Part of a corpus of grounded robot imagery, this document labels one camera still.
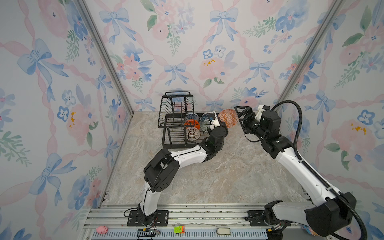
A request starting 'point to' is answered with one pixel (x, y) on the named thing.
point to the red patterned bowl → (229, 116)
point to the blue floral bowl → (192, 116)
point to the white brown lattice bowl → (193, 133)
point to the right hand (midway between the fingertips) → (236, 111)
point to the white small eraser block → (223, 231)
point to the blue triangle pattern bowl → (209, 116)
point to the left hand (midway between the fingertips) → (221, 117)
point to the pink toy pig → (102, 229)
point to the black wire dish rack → (182, 127)
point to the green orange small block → (179, 229)
